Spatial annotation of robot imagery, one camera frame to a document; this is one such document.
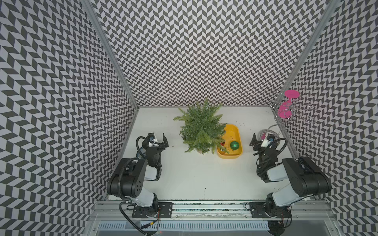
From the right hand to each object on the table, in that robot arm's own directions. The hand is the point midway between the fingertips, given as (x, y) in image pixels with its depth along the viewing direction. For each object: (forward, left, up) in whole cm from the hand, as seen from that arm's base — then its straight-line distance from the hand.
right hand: (261, 137), depth 89 cm
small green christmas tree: (-6, +37, +17) cm, 41 cm away
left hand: (+1, +65, +1) cm, 65 cm away
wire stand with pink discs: (+26, -25, +1) cm, 36 cm away
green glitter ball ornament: (-3, +16, -6) cm, 17 cm away
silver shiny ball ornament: (-4, +23, -9) cm, 25 cm away
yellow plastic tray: (+8, +15, -9) cm, 19 cm away
